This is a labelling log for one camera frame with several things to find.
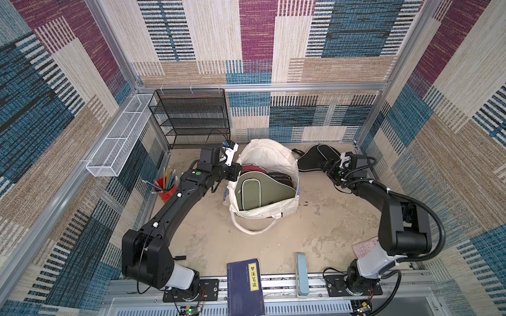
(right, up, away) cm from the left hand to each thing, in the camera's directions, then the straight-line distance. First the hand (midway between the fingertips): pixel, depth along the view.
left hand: (242, 166), depth 81 cm
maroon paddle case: (+2, -1, +13) cm, 13 cm away
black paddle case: (+35, +3, +30) cm, 47 cm away
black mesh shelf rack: (-29, +26, +27) cm, 48 cm away
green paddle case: (+6, -9, +3) cm, 11 cm away
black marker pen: (-25, -37, 0) cm, 45 cm away
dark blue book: (+1, -45, -8) cm, 46 cm away
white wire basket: (-46, +4, -10) cm, 47 cm away
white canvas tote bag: (+14, +4, +4) cm, 15 cm away
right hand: (+38, -2, +13) cm, 40 cm away
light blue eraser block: (+22, -41, -12) cm, 48 cm away
